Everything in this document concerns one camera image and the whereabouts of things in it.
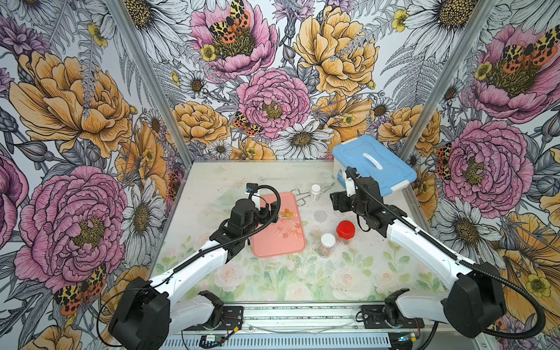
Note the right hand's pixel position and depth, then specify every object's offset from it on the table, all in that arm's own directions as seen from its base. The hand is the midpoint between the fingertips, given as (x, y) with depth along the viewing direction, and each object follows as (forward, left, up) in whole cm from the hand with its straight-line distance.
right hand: (339, 197), depth 85 cm
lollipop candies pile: (+4, +21, -17) cm, 27 cm away
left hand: (-2, +28, -1) cm, 28 cm away
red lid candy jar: (-8, -2, -10) cm, 13 cm away
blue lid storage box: (+22, -17, 0) cm, 28 cm away
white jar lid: (+3, +5, -17) cm, 18 cm away
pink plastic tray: (-10, +29, -17) cm, 35 cm away
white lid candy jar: (-16, +7, -7) cm, 18 cm away
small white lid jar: (+12, +7, -13) cm, 19 cm away
